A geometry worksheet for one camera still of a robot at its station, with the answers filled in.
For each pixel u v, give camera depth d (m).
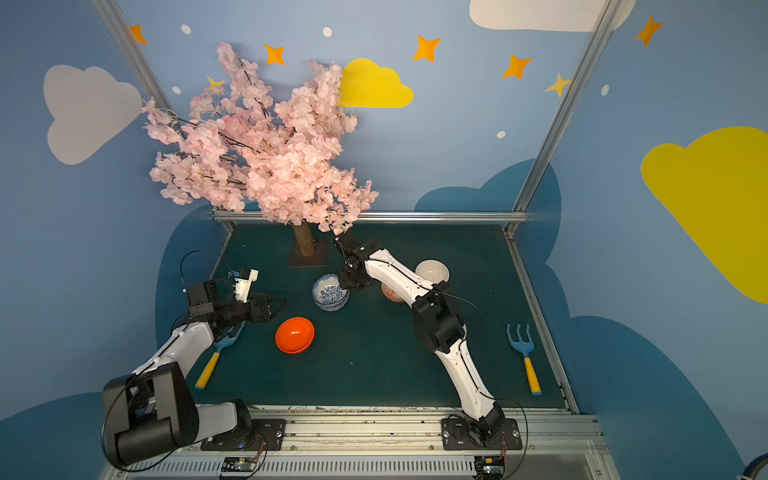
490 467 0.72
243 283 0.77
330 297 0.96
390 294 1.01
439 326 0.59
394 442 0.75
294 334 0.89
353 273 0.82
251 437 0.72
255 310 0.76
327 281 0.98
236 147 0.71
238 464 0.72
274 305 0.80
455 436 0.74
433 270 1.04
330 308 0.93
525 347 0.90
